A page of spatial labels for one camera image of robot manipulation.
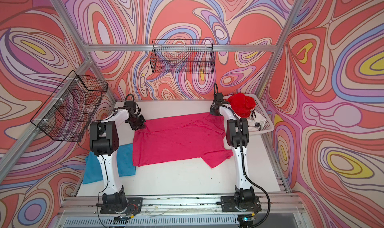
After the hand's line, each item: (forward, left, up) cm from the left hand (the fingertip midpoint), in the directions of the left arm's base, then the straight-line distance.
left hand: (148, 123), depth 105 cm
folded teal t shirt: (-34, +25, 0) cm, 42 cm away
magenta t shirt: (-11, -24, 0) cm, 26 cm away
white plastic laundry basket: (-7, -81, +7) cm, 82 cm away
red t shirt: (+13, -68, +6) cm, 69 cm away
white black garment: (-2, -75, +6) cm, 76 cm away
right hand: (+11, -50, -2) cm, 52 cm away
